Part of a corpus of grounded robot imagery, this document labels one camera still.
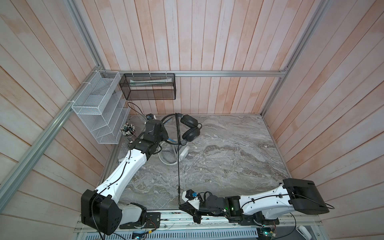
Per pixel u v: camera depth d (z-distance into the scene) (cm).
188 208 61
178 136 81
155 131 60
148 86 104
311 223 73
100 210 38
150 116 69
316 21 73
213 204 54
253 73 97
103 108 71
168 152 98
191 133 76
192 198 57
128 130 89
